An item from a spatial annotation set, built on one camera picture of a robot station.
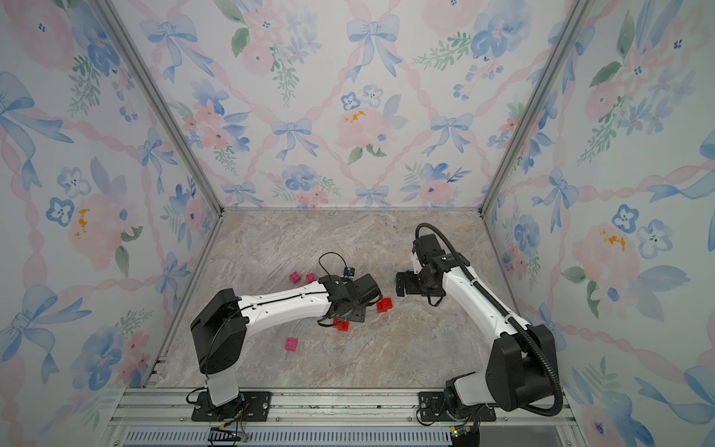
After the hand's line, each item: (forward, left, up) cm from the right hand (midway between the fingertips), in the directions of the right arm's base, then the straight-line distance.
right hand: (414, 287), depth 85 cm
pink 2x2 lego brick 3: (-14, +37, -9) cm, 41 cm away
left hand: (-6, +18, -4) cm, 20 cm away
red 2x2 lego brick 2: (-9, +22, -8) cm, 25 cm away
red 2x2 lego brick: (-2, +8, -7) cm, 11 cm away
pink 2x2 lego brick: (+8, +40, -8) cm, 41 cm away
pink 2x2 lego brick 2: (+8, +34, -8) cm, 36 cm away
